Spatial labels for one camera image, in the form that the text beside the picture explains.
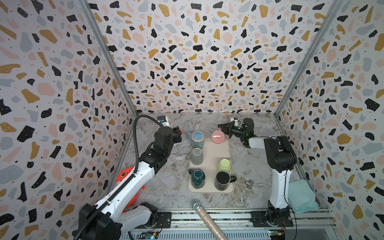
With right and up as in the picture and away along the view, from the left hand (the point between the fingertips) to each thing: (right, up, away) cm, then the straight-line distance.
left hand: (177, 127), depth 76 cm
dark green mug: (+11, -26, 0) cm, 28 cm away
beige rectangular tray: (+20, -16, +18) cm, 32 cm away
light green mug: (+26, -21, +6) cm, 34 cm away
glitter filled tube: (+10, -39, -2) cm, 40 cm away
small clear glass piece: (+40, -32, +9) cm, 52 cm away
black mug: (+24, -27, +2) cm, 36 cm away
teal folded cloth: (+66, -38, +4) cm, 76 cm away
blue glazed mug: (+10, -7, +16) cm, 20 cm away
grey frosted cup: (+10, -18, +12) cm, 24 cm away
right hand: (+23, +1, +17) cm, 29 cm away
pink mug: (+23, -6, +15) cm, 28 cm away
